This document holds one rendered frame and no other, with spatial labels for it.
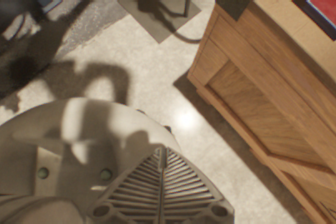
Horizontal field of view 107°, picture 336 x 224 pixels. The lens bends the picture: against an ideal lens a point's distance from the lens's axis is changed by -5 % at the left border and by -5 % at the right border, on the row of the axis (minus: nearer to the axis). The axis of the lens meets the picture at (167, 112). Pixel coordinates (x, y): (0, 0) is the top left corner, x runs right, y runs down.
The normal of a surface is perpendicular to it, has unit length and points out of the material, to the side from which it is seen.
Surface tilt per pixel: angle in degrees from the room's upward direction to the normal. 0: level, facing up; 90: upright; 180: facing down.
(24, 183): 73
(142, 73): 0
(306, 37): 0
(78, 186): 0
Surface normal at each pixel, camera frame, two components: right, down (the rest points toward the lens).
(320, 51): 0.00, -0.11
